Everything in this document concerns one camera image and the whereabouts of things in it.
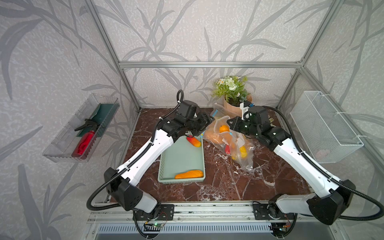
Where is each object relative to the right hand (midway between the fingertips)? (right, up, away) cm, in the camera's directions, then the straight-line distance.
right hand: (226, 120), depth 73 cm
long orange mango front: (-18, -30, +8) cm, 36 cm away
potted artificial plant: (+6, +20, +18) cm, 27 cm away
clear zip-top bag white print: (+9, -16, +9) cm, 20 cm away
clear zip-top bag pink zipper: (+2, +7, +34) cm, 35 cm away
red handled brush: (-59, -10, -15) cm, 61 cm away
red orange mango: (-17, -14, +23) cm, 32 cm away
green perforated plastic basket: (-25, -22, +16) cm, 37 cm away
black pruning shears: (-62, -1, -8) cm, 63 cm away
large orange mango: (0, -5, +7) cm, 9 cm away
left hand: (-7, -1, -2) cm, 7 cm away
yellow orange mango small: (+12, -18, +11) cm, 24 cm away
